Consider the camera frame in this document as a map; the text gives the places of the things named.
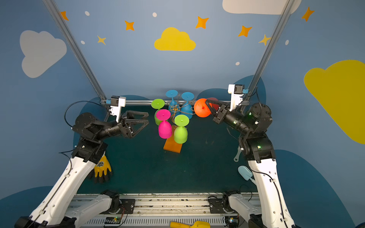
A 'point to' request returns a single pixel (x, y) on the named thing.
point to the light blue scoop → (246, 174)
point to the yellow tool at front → (197, 224)
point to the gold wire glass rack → (173, 118)
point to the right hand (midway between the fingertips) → (208, 101)
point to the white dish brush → (239, 150)
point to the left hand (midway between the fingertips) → (149, 116)
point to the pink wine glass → (165, 128)
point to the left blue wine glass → (174, 108)
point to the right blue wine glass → (186, 109)
